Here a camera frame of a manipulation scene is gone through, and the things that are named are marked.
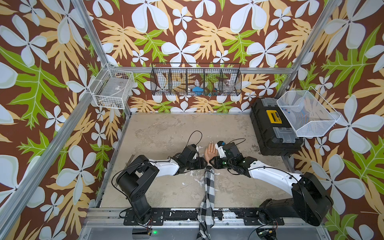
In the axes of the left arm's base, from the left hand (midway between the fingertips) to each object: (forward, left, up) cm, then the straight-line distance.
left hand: (205, 162), depth 90 cm
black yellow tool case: (+11, -40, +14) cm, 44 cm away
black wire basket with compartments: (+48, +6, +27) cm, 55 cm away
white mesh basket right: (+18, -57, +24) cm, 64 cm away
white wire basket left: (+33, +56, +30) cm, 71 cm away
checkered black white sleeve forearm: (-27, +2, +3) cm, 28 cm away
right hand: (-1, -2, +4) cm, 5 cm away
